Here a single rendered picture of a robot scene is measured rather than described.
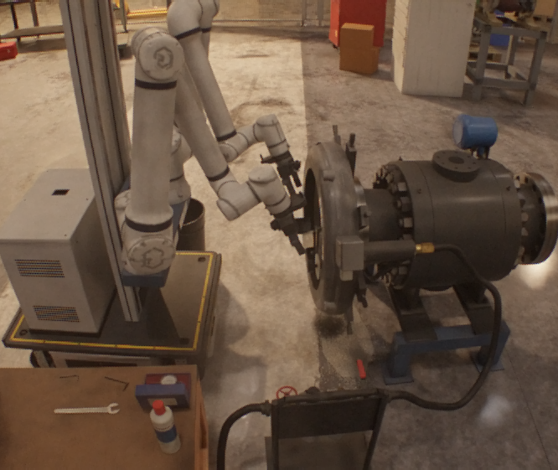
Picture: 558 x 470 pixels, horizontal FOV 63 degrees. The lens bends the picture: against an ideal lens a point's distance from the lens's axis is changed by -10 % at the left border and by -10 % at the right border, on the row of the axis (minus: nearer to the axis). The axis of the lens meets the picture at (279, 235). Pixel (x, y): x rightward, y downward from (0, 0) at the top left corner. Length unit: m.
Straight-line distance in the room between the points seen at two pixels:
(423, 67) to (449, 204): 3.87
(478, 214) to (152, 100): 1.38
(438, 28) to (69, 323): 4.79
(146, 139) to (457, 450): 1.73
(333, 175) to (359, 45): 4.65
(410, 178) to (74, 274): 1.40
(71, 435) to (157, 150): 0.96
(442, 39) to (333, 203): 4.14
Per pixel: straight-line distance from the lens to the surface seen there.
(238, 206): 1.62
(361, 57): 6.47
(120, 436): 1.70
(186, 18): 1.92
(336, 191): 1.87
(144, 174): 1.46
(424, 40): 5.76
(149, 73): 1.34
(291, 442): 2.16
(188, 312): 2.23
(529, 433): 2.42
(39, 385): 1.92
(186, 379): 1.78
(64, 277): 2.04
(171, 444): 1.58
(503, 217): 2.19
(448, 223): 2.07
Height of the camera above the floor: 1.85
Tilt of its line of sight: 35 degrees down
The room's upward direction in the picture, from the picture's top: straight up
